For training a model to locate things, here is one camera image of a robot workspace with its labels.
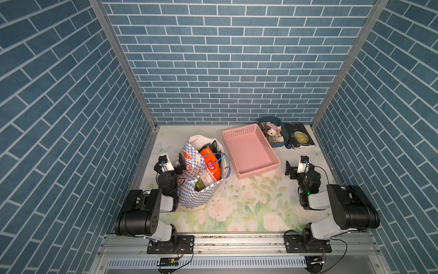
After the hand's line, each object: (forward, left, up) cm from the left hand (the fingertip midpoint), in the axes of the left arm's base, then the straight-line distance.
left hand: (176, 155), depth 86 cm
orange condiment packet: (-12, -19, +4) cm, 23 cm away
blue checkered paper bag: (-24, -11, +5) cm, 27 cm away
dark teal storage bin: (+31, -53, -6) cm, 62 cm away
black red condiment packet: (+1, -19, +6) cm, 20 cm away
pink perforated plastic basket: (+11, -41, -12) cm, 44 cm away
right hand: (0, -65, -5) cm, 65 cm away
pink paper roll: (+24, -55, -7) cm, 61 cm away
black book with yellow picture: (+25, -74, -12) cm, 79 cm away
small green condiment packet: (-16, -14, 0) cm, 21 cm away
